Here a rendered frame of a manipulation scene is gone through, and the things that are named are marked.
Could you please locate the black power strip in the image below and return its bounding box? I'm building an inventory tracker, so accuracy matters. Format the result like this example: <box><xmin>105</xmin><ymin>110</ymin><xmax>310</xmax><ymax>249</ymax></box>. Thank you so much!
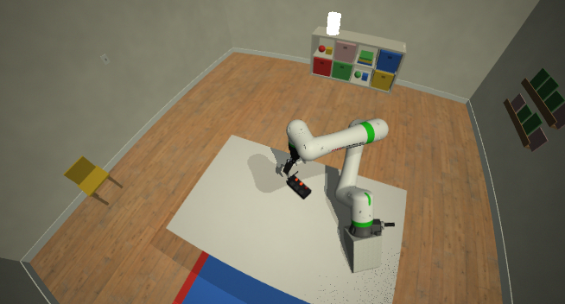
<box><xmin>287</xmin><ymin>171</ymin><xmax>312</xmax><ymax>199</ymax></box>

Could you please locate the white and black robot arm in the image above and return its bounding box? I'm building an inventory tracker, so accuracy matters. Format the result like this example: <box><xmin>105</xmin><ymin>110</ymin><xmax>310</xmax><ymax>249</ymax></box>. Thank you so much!
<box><xmin>286</xmin><ymin>118</ymin><xmax>395</xmax><ymax>238</ymax></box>

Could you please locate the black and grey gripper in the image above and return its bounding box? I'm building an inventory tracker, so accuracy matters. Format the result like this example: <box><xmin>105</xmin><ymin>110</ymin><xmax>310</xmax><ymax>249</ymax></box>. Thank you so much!
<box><xmin>283</xmin><ymin>152</ymin><xmax>306</xmax><ymax>177</ymax></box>

